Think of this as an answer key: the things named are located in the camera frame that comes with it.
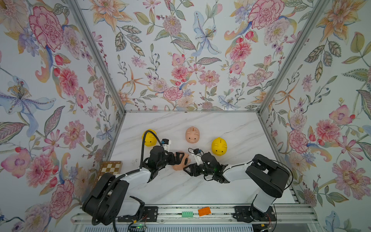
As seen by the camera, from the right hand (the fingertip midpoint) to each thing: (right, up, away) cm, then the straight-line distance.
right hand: (186, 167), depth 88 cm
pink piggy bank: (0, +5, -4) cm, 6 cm away
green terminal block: (+1, -20, -14) cm, 25 cm away
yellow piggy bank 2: (+21, +12, +2) cm, 24 cm away
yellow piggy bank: (-23, +16, +7) cm, 29 cm away
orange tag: (+10, -20, -12) cm, 25 cm away
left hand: (-3, +8, -1) cm, 9 cm away
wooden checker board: (-44, -1, 0) cm, 44 cm away
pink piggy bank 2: (+4, +19, +8) cm, 21 cm away
